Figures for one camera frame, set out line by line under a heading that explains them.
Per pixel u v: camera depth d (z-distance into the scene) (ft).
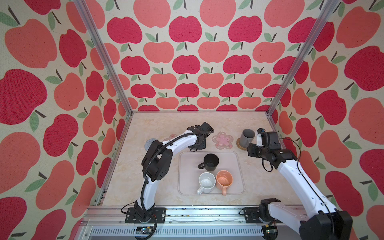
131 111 4.06
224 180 2.77
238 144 3.33
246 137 3.03
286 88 3.43
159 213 2.46
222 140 3.43
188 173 3.03
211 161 2.96
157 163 1.71
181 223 2.40
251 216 2.41
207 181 2.76
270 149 1.98
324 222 1.24
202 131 2.50
